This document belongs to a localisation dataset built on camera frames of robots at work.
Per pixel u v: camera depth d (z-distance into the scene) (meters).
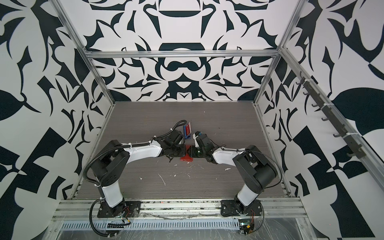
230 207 0.74
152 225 0.65
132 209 0.74
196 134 0.86
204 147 0.73
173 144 0.73
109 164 0.48
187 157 0.91
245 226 0.71
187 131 1.01
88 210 0.76
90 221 0.69
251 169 0.48
